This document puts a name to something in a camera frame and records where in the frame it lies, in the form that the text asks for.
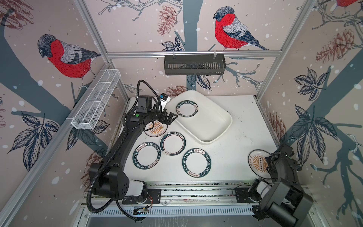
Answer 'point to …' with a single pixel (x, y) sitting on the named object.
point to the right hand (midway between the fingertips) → (273, 170)
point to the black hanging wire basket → (194, 65)
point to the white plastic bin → (207, 122)
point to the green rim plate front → (196, 162)
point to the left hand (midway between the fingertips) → (170, 112)
